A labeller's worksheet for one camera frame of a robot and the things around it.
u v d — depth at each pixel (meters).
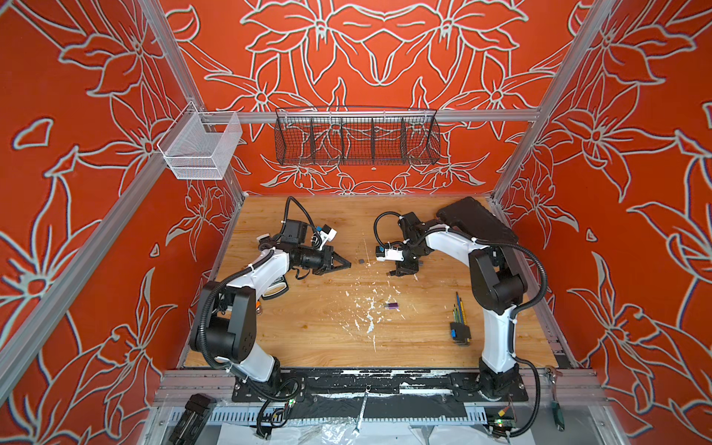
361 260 1.00
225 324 0.44
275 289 0.91
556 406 0.70
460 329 0.82
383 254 0.85
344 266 0.81
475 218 1.07
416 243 0.73
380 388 0.74
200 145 0.93
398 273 0.90
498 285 0.53
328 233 0.81
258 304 0.88
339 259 0.81
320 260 0.75
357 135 0.97
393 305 0.88
